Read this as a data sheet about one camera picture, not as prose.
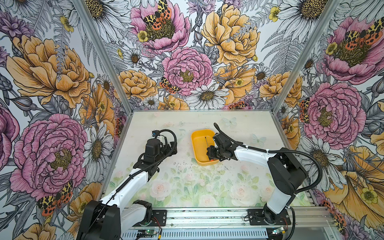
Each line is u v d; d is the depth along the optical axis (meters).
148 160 0.65
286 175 0.48
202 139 1.05
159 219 0.74
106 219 0.40
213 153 0.83
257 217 0.74
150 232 0.71
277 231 0.72
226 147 0.72
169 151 0.63
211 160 0.88
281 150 0.53
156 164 0.59
